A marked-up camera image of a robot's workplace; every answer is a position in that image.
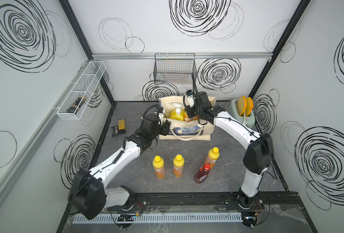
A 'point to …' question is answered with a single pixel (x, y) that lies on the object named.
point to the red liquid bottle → (201, 175)
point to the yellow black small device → (120, 128)
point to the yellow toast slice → (241, 105)
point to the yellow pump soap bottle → (178, 114)
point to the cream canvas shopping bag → (184, 130)
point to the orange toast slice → (249, 106)
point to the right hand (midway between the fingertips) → (188, 107)
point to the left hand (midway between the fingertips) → (166, 121)
